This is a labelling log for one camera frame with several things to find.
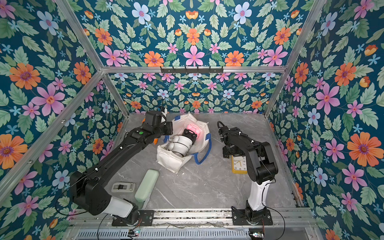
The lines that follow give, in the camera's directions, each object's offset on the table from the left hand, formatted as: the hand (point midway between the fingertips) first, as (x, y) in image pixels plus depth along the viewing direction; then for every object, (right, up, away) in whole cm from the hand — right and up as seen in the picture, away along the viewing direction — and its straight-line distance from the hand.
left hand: (174, 124), depth 81 cm
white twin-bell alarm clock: (+2, -10, +11) cm, 14 cm away
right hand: (+38, -19, +12) cm, 44 cm away
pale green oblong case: (-16, -34, +1) cm, 38 cm away
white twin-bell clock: (+1, -14, +7) cm, 16 cm away
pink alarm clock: (+10, -3, +15) cm, 18 cm away
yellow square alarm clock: (+38, -24, +10) cm, 46 cm away
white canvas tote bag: (0, -21, -1) cm, 21 cm away
